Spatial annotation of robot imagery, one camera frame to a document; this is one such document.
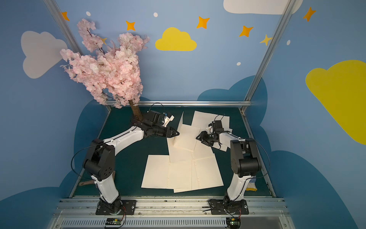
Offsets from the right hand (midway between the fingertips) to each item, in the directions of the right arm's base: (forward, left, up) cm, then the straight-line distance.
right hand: (200, 137), depth 98 cm
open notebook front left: (-25, +27, -3) cm, 37 cm away
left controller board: (-51, +45, -5) cm, 68 cm away
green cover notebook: (-8, -1, -5) cm, 10 cm away
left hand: (-4, +15, +11) cm, 19 cm away
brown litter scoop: (-40, +44, +26) cm, 65 cm away
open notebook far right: (+21, -2, -6) cm, 22 cm away
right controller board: (-47, -17, -7) cm, 51 cm away
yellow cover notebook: (+2, +9, -2) cm, 10 cm away
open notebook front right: (-24, 0, -4) cm, 24 cm away
